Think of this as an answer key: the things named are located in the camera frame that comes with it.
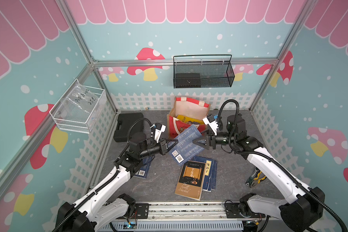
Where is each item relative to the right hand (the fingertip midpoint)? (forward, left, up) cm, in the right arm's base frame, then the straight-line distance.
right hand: (195, 139), depth 68 cm
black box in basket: (+39, +2, +6) cm, 40 cm away
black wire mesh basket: (+50, -9, +6) cm, 51 cm away
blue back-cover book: (-5, +30, -29) cm, 42 cm away
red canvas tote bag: (+33, -1, -12) cm, 35 cm away
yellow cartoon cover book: (+30, -1, -20) cm, 36 cm away
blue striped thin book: (-3, +5, -4) cm, 7 cm away
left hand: (-1, +9, -4) cm, 9 cm away
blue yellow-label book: (-8, -9, -25) cm, 28 cm away
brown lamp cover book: (-10, +1, -26) cm, 28 cm away
